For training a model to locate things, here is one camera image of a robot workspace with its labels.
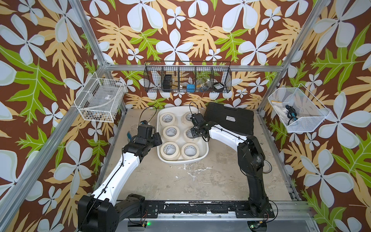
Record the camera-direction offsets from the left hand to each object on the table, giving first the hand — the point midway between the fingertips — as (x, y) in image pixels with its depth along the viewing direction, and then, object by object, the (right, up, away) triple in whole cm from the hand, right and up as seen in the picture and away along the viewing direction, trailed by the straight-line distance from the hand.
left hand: (157, 135), depth 82 cm
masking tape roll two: (+6, +1, +22) cm, 23 cm away
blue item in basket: (+20, +31, +13) cm, 39 cm away
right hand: (+23, +2, +15) cm, 28 cm away
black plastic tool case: (+57, +9, +22) cm, 62 cm away
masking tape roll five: (+18, 0, +14) cm, 23 cm away
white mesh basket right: (+82, +14, 0) cm, 83 cm away
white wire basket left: (-31, +20, -3) cm, 37 cm away
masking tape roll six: (+20, -11, +11) cm, 25 cm away
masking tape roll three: (+6, -12, +13) cm, 19 cm away
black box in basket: (+4, +36, +16) cm, 40 cm away
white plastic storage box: (+10, +17, +34) cm, 39 cm away
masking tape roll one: (+2, +11, +29) cm, 31 cm away
